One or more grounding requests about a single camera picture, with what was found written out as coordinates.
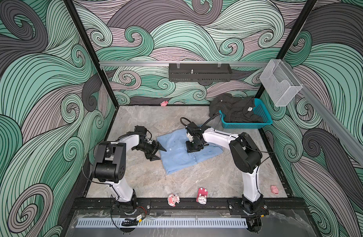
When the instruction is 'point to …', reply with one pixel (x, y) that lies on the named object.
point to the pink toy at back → (164, 103)
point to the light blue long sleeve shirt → (176, 156)
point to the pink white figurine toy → (173, 199)
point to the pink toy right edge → (274, 189)
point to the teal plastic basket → (260, 109)
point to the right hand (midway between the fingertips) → (189, 150)
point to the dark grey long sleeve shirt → (235, 109)
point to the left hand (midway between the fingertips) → (163, 152)
